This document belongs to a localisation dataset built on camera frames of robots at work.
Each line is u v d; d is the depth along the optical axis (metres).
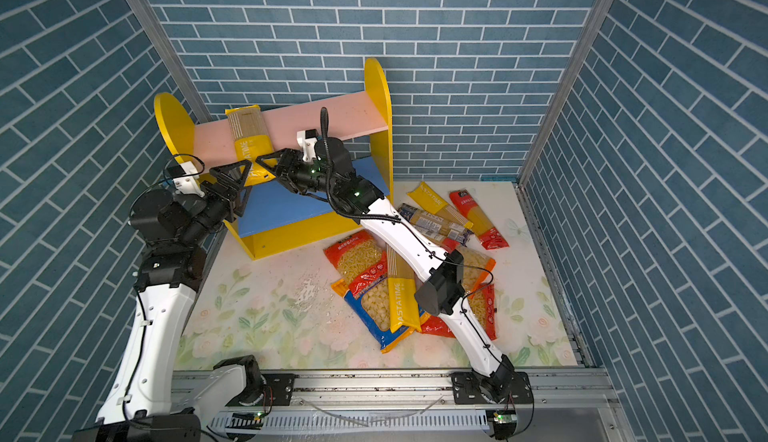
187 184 0.58
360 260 0.91
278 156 0.62
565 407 0.74
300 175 0.62
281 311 0.87
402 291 0.85
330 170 0.55
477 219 1.06
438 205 1.11
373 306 0.85
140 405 0.37
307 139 0.67
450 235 1.00
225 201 0.56
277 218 0.94
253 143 0.70
